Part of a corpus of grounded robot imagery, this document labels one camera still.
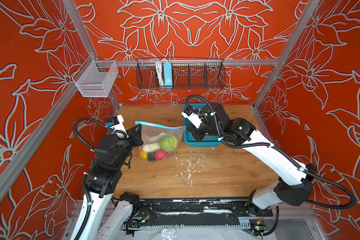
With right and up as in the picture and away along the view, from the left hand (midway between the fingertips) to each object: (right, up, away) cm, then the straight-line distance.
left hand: (140, 124), depth 61 cm
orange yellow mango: (-2, -16, +14) cm, 21 cm away
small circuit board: (+54, -50, +8) cm, 74 cm away
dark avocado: (+3, -17, +12) cm, 21 cm away
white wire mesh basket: (-38, +28, +34) cm, 58 cm away
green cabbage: (+11, -10, +12) cm, 19 cm away
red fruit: (+7, -15, +10) cm, 20 cm away
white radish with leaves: (+3, -11, +8) cm, 14 cm away
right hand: (+19, -1, +5) cm, 20 cm away
